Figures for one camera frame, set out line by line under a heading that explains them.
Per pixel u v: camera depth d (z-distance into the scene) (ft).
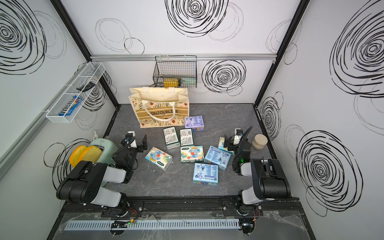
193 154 2.84
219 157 2.80
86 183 1.46
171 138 3.08
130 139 2.37
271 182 1.47
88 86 2.63
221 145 2.98
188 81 2.84
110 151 2.56
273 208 2.46
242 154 2.28
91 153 2.34
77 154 2.26
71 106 2.20
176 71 3.25
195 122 3.35
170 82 2.86
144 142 2.72
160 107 3.16
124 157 2.19
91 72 2.99
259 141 3.00
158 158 2.79
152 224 3.16
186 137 3.08
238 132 2.57
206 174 2.60
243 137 2.53
